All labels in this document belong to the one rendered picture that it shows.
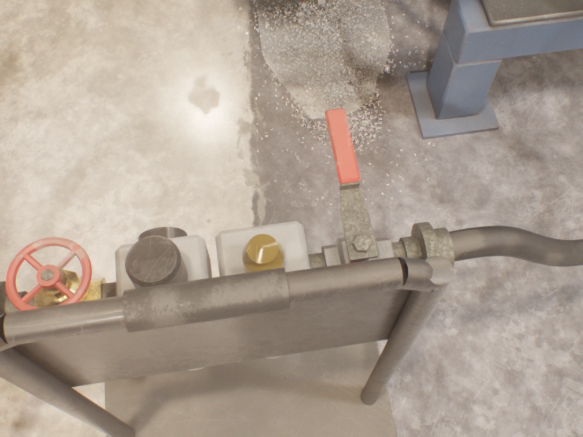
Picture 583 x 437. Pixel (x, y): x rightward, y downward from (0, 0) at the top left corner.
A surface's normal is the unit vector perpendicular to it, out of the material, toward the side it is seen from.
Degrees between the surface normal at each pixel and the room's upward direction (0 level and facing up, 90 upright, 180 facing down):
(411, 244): 9
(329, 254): 0
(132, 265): 0
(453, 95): 90
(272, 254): 16
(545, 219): 0
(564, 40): 90
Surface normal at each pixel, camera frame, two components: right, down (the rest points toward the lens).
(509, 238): 0.44, -0.20
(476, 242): 0.06, -0.18
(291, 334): 0.15, 0.90
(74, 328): 0.10, 0.34
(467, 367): 0.00, -0.42
